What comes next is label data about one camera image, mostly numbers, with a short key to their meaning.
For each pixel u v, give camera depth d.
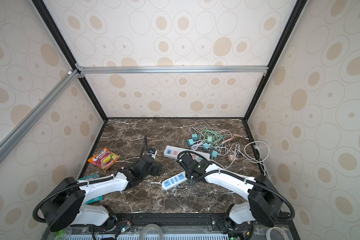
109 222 0.64
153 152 0.77
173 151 0.98
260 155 1.03
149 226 0.69
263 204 0.42
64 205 0.42
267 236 0.69
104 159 0.94
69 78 0.83
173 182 0.85
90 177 0.87
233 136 1.08
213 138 1.04
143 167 0.66
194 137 1.06
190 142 1.03
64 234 0.66
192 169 0.59
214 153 0.97
